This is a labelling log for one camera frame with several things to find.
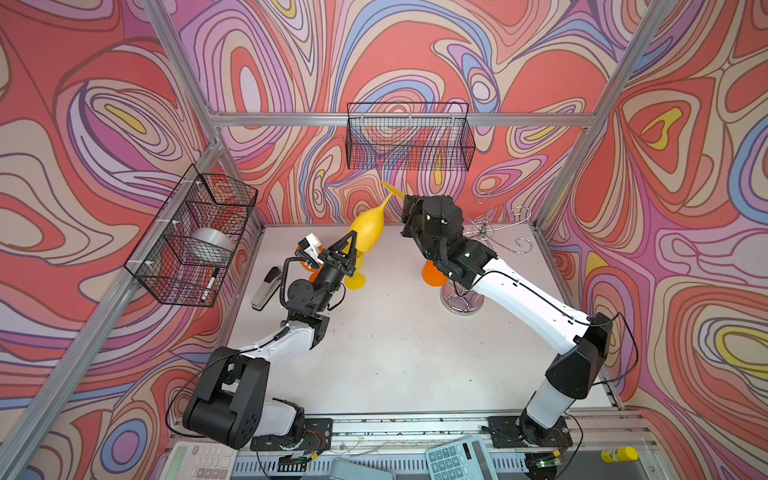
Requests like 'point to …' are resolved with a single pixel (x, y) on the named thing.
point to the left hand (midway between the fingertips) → (362, 237)
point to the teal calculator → (465, 459)
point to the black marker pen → (210, 284)
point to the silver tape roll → (210, 245)
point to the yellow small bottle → (625, 454)
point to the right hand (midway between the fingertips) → (401, 196)
